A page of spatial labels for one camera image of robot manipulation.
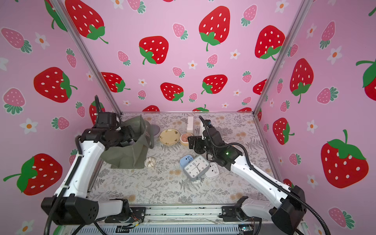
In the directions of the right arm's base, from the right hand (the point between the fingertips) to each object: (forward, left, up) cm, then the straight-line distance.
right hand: (193, 138), depth 74 cm
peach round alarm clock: (+15, +8, -22) cm, 28 cm away
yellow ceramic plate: (+17, +19, -24) cm, 35 cm away
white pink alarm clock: (-7, -12, -22) cm, 26 cm away
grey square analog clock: (-7, -2, -19) cm, 20 cm away
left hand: (+2, +35, -1) cm, 35 cm away
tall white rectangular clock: (+27, +5, -20) cm, 34 cm away
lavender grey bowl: (+21, +30, -21) cm, 42 cm away
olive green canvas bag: (-7, +34, -9) cm, 36 cm away
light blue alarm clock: (-1, +5, -22) cm, 23 cm away
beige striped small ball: (-4, +28, -22) cm, 36 cm away
